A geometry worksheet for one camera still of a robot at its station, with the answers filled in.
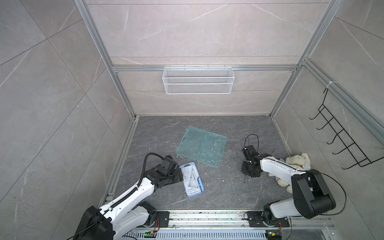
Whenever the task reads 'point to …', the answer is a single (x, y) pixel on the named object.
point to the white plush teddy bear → (300, 161)
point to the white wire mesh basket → (198, 80)
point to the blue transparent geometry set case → (193, 184)
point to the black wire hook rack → (361, 159)
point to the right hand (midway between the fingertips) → (246, 171)
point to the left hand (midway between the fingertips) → (179, 174)
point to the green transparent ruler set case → (202, 145)
